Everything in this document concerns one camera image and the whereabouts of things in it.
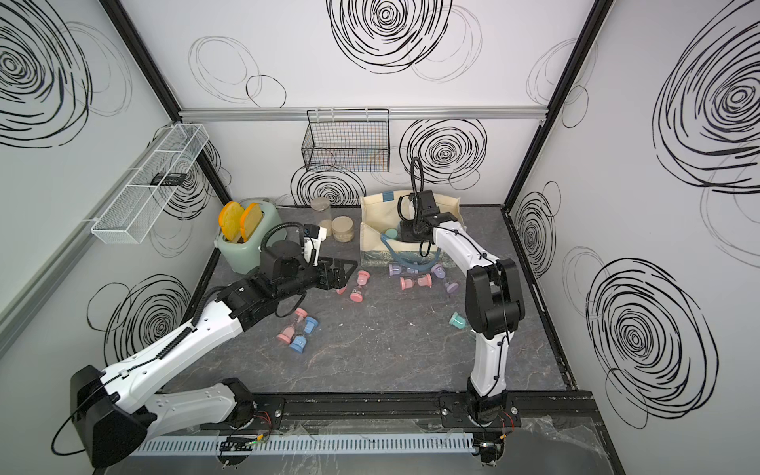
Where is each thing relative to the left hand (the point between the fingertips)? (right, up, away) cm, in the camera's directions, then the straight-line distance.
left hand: (345, 262), depth 72 cm
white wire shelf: (-53, +14, +1) cm, 55 cm away
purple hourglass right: (+28, -6, +26) cm, 39 cm away
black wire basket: (-6, +47, +51) cm, 70 cm away
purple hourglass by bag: (+13, -5, +26) cm, 29 cm away
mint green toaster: (-34, 0, +18) cm, 38 cm away
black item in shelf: (-48, +22, +6) cm, 53 cm away
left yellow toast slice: (-37, +11, +15) cm, 41 cm away
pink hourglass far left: (-5, -12, +22) cm, 25 cm away
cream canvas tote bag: (+8, +6, +17) cm, 19 cm away
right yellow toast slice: (-31, +11, +17) cm, 37 cm away
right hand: (+19, +9, +23) cm, 31 cm away
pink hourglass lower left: (-19, -22, +13) cm, 32 cm away
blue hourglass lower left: (-15, -24, +10) cm, 30 cm away
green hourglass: (+12, +7, +26) cm, 29 cm away
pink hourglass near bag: (+17, -9, +23) cm, 30 cm away
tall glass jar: (-13, +15, +30) cm, 36 cm away
